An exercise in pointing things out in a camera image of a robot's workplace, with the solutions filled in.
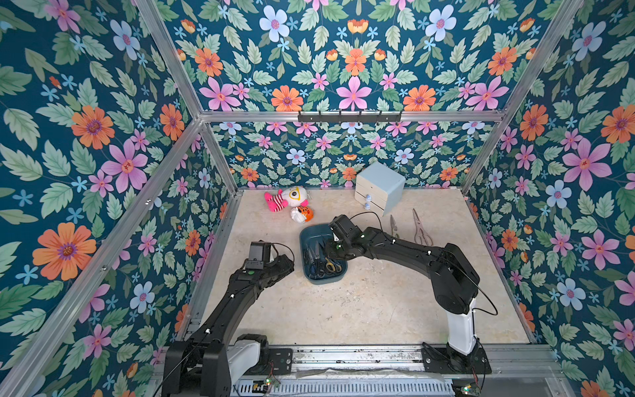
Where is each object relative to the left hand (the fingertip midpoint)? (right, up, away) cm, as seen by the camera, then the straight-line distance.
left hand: (291, 263), depth 86 cm
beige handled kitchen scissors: (+52, +8, +16) cm, 55 cm away
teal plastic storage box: (+5, +9, +13) cm, 17 cm away
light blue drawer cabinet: (+33, +28, +15) cm, 46 cm away
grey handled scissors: (+41, +12, +20) cm, 47 cm away
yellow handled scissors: (+14, -2, +4) cm, 15 cm away
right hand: (+12, +4, +2) cm, 13 cm away
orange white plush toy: (+1, +17, +18) cm, 25 cm away
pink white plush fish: (-4, +25, +21) cm, 33 cm away
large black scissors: (+9, -3, +4) cm, 10 cm away
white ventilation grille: (+36, -33, -16) cm, 51 cm away
